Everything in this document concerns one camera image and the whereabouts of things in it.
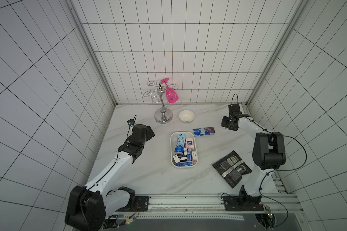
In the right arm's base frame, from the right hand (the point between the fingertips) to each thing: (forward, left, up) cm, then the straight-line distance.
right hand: (219, 121), depth 99 cm
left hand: (-18, +50, +8) cm, 53 cm away
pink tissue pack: (-18, +21, -1) cm, 28 cm away
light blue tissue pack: (-16, +27, -2) cm, 31 cm away
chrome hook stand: (+7, +42, -5) cm, 43 cm away
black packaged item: (-30, -4, -6) cm, 31 cm away
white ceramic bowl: (+6, +23, -3) cm, 24 cm away
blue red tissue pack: (-5, +7, -5) cm, 10 cm away
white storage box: (-13, +32, -6) cm, 35 cm away
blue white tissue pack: (-6, +14, -5) cm, 16 cm away
